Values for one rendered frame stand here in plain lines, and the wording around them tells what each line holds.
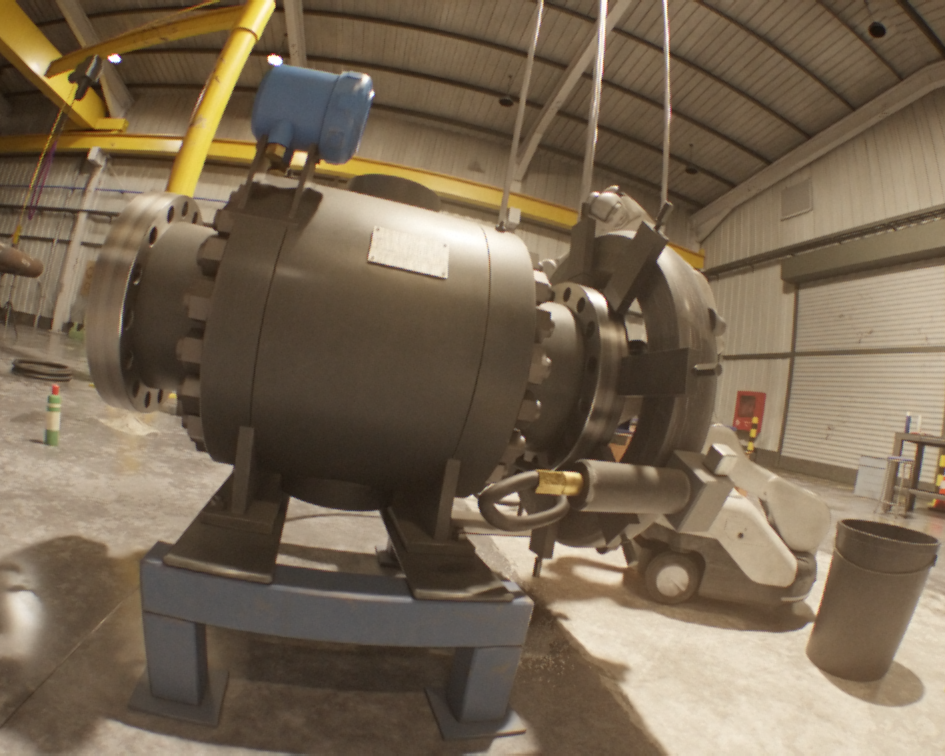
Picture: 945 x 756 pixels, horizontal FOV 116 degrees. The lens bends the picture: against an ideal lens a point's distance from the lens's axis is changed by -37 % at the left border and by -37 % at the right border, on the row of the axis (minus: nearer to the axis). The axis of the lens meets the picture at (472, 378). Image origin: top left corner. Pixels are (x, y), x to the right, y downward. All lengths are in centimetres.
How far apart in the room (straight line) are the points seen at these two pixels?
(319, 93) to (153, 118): 1487
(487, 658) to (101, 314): 81
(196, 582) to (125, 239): 55
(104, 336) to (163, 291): 13
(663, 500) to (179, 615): 71
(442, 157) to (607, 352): 1245
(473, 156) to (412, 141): 174
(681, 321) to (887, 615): 89
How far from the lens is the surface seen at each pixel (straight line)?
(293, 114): 79
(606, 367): 90
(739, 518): 142
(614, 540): 88
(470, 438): 75
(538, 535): 112
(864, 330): 1048
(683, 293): 89
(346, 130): 77
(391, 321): 68
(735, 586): 148
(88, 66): 692
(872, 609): 128
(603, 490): 66
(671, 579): 146
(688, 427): 83
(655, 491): 72
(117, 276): 83
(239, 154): 1301
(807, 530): 165
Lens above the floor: 54
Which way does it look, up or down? 2 degrees up
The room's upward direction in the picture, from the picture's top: 10 degrees clockwise
